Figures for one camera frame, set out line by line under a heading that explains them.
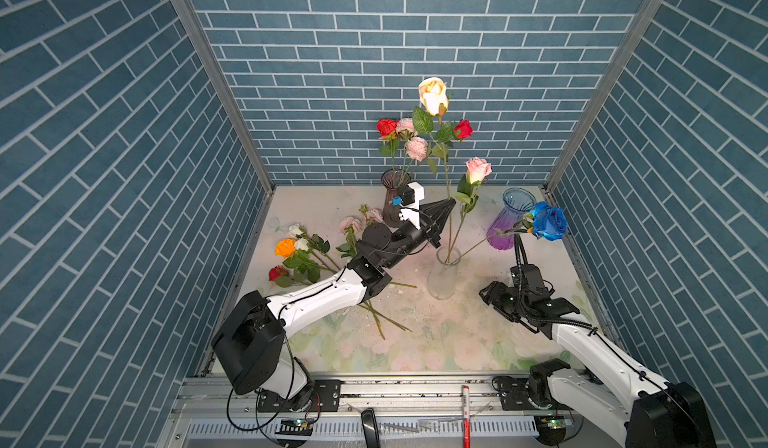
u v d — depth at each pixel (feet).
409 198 1.85
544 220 1.78
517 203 2.84
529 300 2.15
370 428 2.18
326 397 2.42
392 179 3.24
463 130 2.75
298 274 3.06
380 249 1.74
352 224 3.45
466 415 2.31
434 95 1.54
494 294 2.54
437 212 1.99
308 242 3.31
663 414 1.31
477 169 2.06
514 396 2.42
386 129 3.08
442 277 2.88
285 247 3.24
